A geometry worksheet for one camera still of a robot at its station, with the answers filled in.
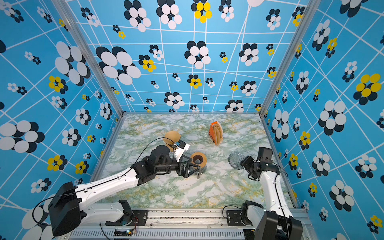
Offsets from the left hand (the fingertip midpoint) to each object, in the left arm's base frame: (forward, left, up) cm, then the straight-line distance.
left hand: (196, 164), depth 70 cm
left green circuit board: (-25, +36, -23) cm, 49 cm away
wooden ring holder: (+9, -1, -12) cm, 15 cm away
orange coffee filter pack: (+29, -13, -12) cm, 34 cm away
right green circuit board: (-25, -25, -22) cm, 42 cm away
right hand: (+6, -28, -13) cm, 32 cm away
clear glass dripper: (+11, -23, -17) cm, 31 cm away
